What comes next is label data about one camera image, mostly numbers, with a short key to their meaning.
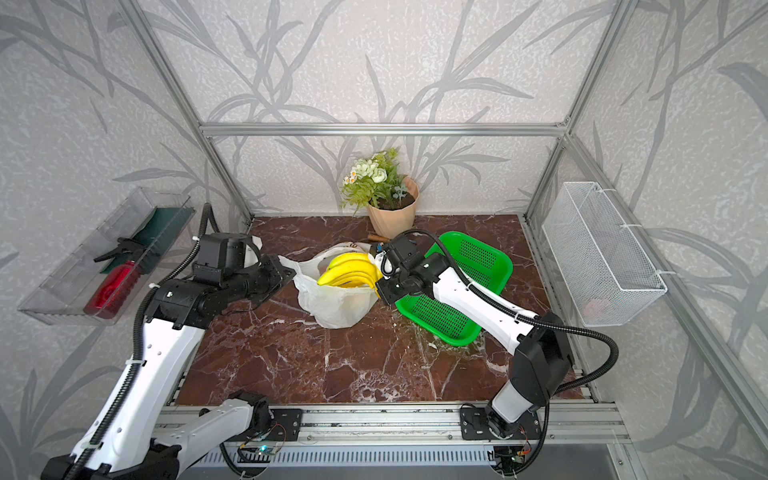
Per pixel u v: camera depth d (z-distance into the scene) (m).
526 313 0.45
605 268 0.62
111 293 0.58
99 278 0.64
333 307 0.77
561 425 0.75
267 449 0.71
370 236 1.12
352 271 0.75
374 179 0.91
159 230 0.68
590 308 0.72
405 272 0.60
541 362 0.42
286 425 0.73
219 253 0.48
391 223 1.05
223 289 0.48
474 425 0.73
